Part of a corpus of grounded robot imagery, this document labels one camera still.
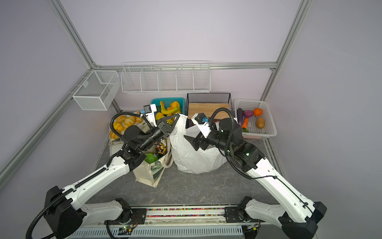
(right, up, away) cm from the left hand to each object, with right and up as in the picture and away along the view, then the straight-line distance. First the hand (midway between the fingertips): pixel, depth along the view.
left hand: (180, 118), depth 61 cm
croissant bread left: (-51, -4, +47) cm, 69 cm away
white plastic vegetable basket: (+57, -6, +40) cm, 70 cm away
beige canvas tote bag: (-16, -27, +10) cm, 33 cm away
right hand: (+5, -4, 0) cm, 7 cm away
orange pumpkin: (+52, +6, +47) cm, 70 cm away
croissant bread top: (-51, +2, +51) cm, 72 cm away
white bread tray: (-48, -17, +39) cm, 65 cm away
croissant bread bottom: (-52, -11, +41) cm, 67 cm away
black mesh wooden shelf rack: (+19, +9, +38) cm, 44 cm away
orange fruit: (-10, +12, +50) cm, 53 cm away
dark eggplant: (+40, +6, +53) cm, 67 cm away
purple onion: (+46, +6, +51) cm, 69 cm away
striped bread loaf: (-44, 0, +50) cm, 66 cm away
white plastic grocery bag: (+2, -20, +14) cm, 24 cm away
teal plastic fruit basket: (-17, +15, +58) cm, 62 cm away
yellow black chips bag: (-12, -15, +17) cm, 25 cm away
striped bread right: (-37, +1, +50) cm, 62 cm away
